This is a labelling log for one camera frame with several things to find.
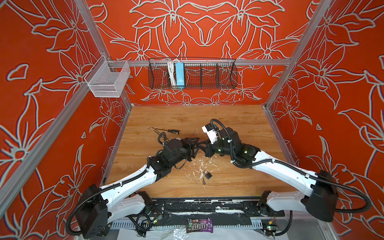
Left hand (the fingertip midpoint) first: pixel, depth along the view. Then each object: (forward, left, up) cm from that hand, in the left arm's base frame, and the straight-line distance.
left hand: (202, 140), depth 71 cm
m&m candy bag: (-32, -2, -23) cm, 40 cm away
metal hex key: (+25, +36, -24) cm, 50 cm away
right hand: (-2, +4, -1) cm, 5 cm away
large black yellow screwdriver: (+20, +20, -22) cm, 36 cm away
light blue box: (+39, +14, +10) cm, 43 cm away
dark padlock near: (-8, -5, -23) cm, 25 cm away
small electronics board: (-32, -34, -25) cm, 53 cm away
